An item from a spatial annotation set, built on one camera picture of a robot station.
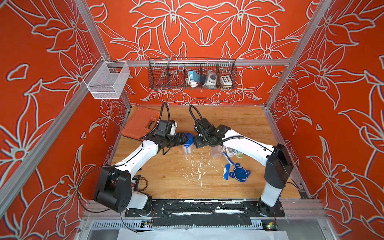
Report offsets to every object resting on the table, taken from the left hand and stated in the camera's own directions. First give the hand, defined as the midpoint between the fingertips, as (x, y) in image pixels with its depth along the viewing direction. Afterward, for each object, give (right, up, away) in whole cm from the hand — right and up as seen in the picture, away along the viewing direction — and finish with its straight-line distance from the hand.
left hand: (184, 138), depth 85 cm
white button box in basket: (+27, +36, +10) cm, 46 cm away
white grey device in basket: (+17, +36, +5) cm, 40 cm away
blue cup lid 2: (+33, -21, 0) cm, 39 cm away
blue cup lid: (+3, -1, -2) cm, 4 cm away
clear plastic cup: (+20, -9, +7) cm, 23 cm away
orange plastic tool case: (-32, +9, +19) cm, 39 cm away
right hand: (+6, -1, -2) cm, 6 cm away
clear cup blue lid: (+3, -6, 0) cm, 6 cm away
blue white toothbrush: (+25, -18, +1) cm, 31 cm away
